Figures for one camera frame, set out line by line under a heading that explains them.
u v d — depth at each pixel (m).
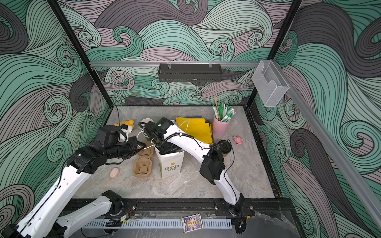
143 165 0.86
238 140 0.96
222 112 0.95
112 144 0.51
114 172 0.83
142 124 0.66
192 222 0.68
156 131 0.55
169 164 0.72
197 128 1.04
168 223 0.70
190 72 0.95
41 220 0.37
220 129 1.00
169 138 0.52
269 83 0.78
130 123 1.00
